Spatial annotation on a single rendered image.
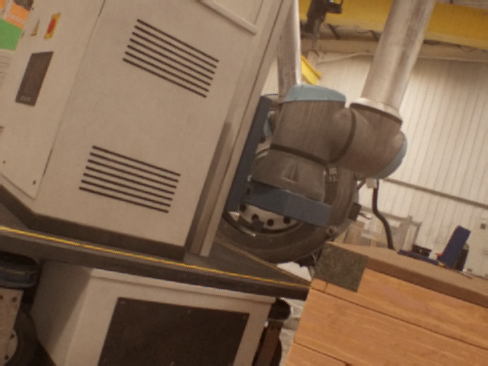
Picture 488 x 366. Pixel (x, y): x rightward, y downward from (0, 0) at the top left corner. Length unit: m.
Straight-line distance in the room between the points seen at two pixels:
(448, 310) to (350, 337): 0.12
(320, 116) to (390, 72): 0.24
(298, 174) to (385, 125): 0.27
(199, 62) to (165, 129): 0.15
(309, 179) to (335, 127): 0.14
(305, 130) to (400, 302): 0.69
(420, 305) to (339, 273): 0.10
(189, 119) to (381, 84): 0.55
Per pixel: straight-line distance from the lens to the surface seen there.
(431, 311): 0.62
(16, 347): 1.03
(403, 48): 1.38
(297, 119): 1.23
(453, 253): 1.42
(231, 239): 2.25
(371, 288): 0.62
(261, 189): 1.23
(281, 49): 1.78
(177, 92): 1.01
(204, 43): 1.04
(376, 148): 1.31
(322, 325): 0.63
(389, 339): 0.63
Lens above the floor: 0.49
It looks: 2 degrees up
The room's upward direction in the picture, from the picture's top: 18 degrees clockwise
